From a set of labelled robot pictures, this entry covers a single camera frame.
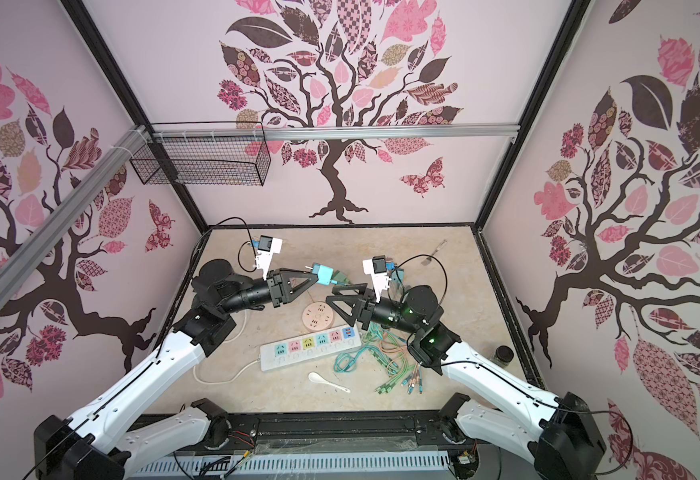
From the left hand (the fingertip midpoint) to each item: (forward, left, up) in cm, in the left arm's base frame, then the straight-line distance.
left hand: (318, 284), depth 63 cm
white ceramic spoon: (-10, +4, -33) cm, 34 cm away
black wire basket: (+51, +42, 0) cm, 66 cm away
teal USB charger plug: (+1, -1, +2) cm, 3 cm away
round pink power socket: (+8, +4, -31) cm, 32 cm away
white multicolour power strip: (-3, +8, -31) cm, 32 cm away
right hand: (-3, -3, 0) cm, 5 cm away
